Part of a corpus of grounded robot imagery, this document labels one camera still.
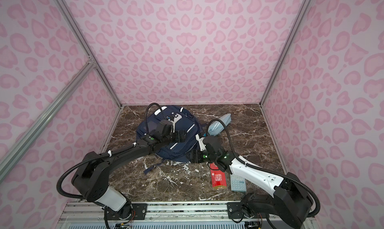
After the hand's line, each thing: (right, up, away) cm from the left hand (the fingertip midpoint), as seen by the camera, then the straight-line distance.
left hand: (183, 131), depth 87 cm
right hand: (+5, -11, -9) cm, 15 cm away
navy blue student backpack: (-2, +7, +16) cm, 17 cm away
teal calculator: (+30, -28, -7) cm, 41 cm away
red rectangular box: (+20, -26, -3) cm, 33 cm away
